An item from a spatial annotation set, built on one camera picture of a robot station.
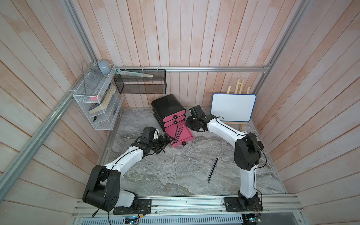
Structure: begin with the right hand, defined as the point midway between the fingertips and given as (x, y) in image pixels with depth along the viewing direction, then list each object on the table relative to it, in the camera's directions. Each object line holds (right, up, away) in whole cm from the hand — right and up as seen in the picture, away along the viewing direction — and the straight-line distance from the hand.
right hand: (184, 123), depth 95 cm
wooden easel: (+43, 0, +9) cm, 44 cm away
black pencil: (-3, -8, +9) cm, 12 cm away
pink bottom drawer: (+1, -10, +4) cm, 10 cm away
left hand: (-10, -13, -9) cm, 18 cm away
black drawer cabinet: (-14, +12, +5) cm, 20 cm away
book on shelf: (-47, +13, -16) cm, 52 cm away
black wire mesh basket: (-39, +30, +12) cm, 51 cm away
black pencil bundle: (+18, -29, -8) cm, 35 cm away
